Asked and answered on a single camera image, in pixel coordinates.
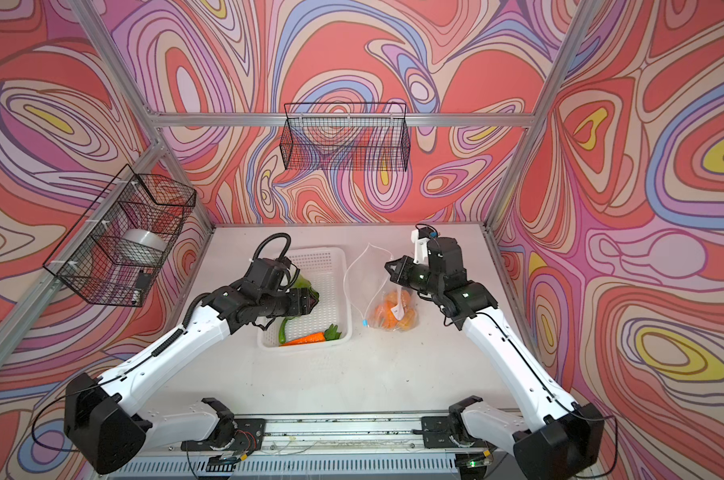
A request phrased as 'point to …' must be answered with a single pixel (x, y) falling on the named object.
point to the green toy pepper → (282, 329)
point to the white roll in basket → (141, 246)
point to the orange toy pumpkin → (389, 320)
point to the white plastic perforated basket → (327, 270)
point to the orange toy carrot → (311, 338)
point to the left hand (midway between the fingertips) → (311, 299)
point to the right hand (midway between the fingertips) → (387, 272)
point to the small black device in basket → (143, 280)
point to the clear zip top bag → (383, 302)
